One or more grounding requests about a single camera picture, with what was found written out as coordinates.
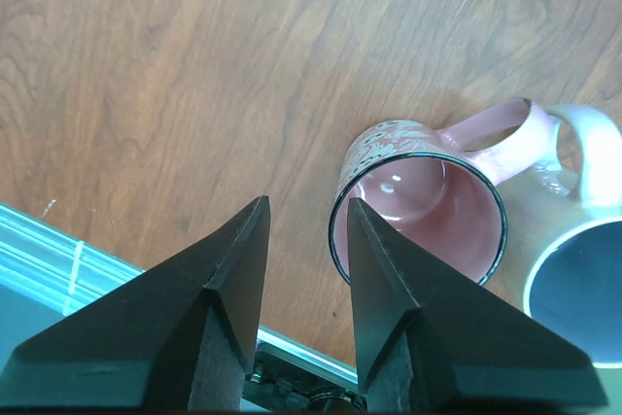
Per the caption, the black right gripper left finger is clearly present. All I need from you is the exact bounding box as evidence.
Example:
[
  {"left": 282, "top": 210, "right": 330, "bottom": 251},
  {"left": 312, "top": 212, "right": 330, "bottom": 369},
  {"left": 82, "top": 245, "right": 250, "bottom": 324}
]
[{"left": 1, "top": 196, "right": 270, "bottom": 410}]

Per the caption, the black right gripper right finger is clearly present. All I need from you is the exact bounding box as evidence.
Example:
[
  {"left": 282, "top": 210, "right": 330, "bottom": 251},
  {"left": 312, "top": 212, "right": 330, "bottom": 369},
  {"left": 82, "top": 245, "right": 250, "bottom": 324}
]
[{"left": 347, "top": 198, "right": 608, "bottom": 410}]

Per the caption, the iridescent cream mug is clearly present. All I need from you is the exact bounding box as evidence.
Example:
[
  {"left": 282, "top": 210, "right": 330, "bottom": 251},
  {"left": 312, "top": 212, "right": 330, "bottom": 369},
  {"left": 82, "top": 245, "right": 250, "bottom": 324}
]
[{"left": 496, "top": 104, "right": 621, "bottom": 368}]

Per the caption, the pink ghost pattern mug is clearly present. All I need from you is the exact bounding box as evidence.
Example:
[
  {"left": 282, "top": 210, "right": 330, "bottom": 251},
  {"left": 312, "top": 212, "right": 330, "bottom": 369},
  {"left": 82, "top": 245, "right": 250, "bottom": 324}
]
[{"left": 328, "top": 97, "right": 552, "bottom": 285}]

